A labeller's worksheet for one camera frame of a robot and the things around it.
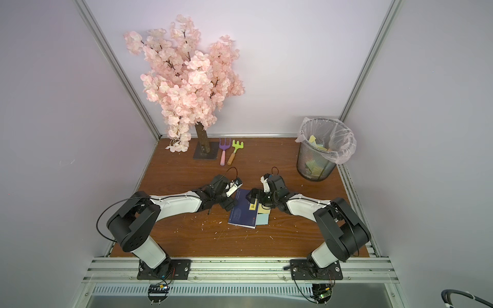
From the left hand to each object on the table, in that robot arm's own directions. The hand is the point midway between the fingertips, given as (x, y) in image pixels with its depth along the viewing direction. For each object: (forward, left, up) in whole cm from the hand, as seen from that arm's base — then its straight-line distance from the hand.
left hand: (232, 191), depth 93 cm
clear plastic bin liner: (+23, -49, +17) cm, 57 cm away
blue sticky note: (-14, -15, 0) cm, 20 cm away
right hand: (-2, -11, +3) cm, 12 cm away
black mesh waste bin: (+8, -39, +12) cm, 42 cm away
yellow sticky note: (-9, -15, -1) cm, 18 cm away
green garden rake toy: (+31, 0, -1) cm, 31 cm away
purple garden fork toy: (+30, +8, -2) cm, 31 cm away
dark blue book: (-11, -5, -2) cm, 12 cm away
